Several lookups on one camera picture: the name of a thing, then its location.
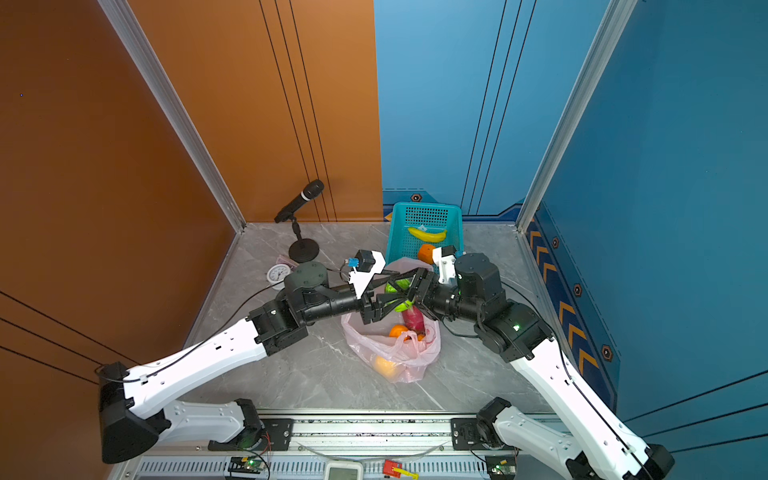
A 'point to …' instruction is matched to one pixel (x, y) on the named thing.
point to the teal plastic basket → (430, 217)
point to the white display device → (344, 470)
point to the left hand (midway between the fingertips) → (403, 283)
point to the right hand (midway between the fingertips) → (393, 289)
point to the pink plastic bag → (408, 359)
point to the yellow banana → (426, 236)
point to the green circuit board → (246, 464)
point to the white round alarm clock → (277, 272)
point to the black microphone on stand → (302, 250)
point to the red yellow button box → (396, 469)
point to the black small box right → (501, 467)
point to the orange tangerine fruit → (426, 253)
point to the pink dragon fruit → (414, 320)
